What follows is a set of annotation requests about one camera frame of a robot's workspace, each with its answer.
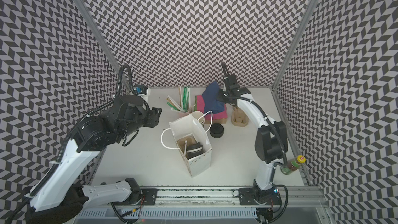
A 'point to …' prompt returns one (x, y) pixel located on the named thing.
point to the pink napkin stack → (199, 106)
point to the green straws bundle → (186, 98)
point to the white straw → (185, 141)
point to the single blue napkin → (211, 103)
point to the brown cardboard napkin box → (222, 121)
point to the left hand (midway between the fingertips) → (154, 112)
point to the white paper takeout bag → (188, 125)
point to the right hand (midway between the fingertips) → (220, 98)
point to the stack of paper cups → (197, 114)
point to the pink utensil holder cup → (182, 114)
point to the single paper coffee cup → (194, 150)
